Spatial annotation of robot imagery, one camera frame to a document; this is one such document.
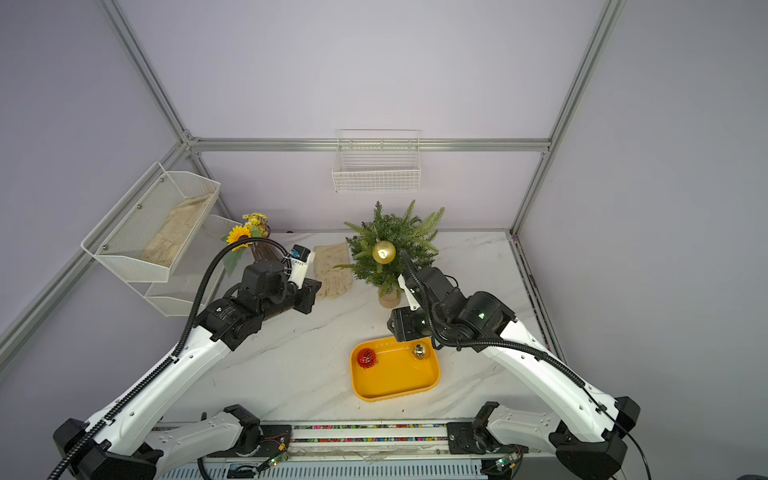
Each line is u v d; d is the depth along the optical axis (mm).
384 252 686
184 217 831
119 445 376
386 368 846
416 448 732
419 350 846
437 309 471
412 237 760
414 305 578
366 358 819
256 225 879
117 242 681
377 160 952
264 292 538
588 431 378
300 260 625
